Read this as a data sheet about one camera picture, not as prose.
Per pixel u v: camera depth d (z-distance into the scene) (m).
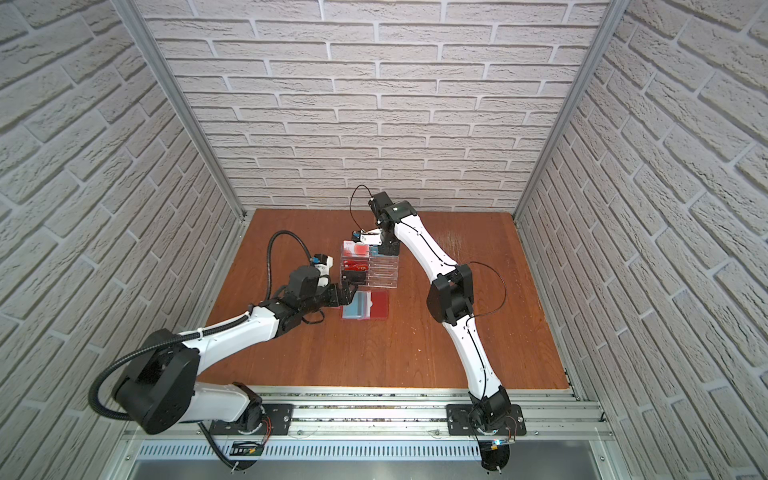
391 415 0.76
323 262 0.78
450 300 0.61
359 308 0.92
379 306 0.95
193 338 0.47
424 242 0.65
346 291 0.78
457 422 0.74
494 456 0.71
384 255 0.85
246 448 0.72
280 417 0.74
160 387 0.42
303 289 0.66
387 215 0.70
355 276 0.98
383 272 1.01
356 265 0.97
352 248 0.97
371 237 0.85
